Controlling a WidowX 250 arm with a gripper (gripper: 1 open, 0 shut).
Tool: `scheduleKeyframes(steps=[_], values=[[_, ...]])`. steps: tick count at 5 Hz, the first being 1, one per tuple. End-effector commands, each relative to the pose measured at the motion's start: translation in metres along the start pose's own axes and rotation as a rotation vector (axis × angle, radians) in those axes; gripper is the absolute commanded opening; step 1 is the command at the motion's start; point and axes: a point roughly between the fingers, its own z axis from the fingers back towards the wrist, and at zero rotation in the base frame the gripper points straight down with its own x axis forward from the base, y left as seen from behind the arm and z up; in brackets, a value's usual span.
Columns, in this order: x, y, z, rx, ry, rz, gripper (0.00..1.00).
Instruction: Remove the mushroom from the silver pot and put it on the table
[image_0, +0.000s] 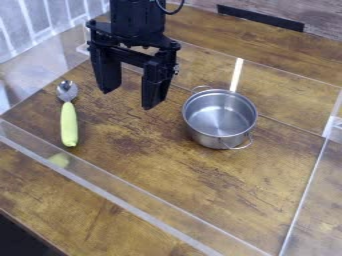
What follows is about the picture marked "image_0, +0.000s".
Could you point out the clear acrylic right barrier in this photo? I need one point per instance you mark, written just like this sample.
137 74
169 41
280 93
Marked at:
315 234

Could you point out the silver metal pot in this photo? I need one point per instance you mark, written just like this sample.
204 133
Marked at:
221 118

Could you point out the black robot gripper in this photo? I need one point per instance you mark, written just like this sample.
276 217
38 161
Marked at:
133 38

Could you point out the black bar on table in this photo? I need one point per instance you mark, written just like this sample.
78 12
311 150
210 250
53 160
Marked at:
261 18

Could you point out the spoon with yellow-green handle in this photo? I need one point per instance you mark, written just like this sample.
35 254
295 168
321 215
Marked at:
68 93

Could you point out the clear acrylic barrier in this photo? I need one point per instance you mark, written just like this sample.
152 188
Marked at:
170 218
315 234

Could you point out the clear acrylic front barrier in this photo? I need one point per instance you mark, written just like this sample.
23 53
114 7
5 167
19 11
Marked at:
170 218

